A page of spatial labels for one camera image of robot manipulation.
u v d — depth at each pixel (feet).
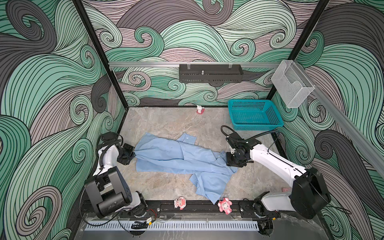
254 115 3.75
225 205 2.34
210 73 3.15
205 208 2.44
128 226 2.28
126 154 2.40
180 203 2.38
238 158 2.25
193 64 3.03
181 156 2.95
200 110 3.73
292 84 2.60
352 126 1.90
